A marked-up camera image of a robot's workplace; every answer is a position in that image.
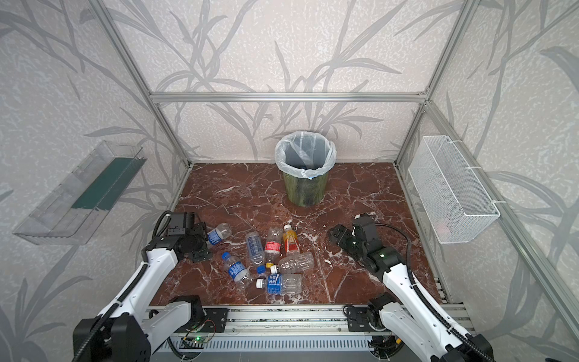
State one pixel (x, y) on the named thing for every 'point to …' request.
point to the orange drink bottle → (290, 240)
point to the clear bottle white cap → (294, 263)
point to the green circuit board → (197, 338)
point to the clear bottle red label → (273, 246)
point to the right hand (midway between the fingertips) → (334, 230)
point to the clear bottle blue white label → (281, 283)
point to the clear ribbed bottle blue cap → (255, 243)
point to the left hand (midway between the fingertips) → (216, 225)
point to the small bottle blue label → (213, 237)
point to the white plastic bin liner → (304, 153)
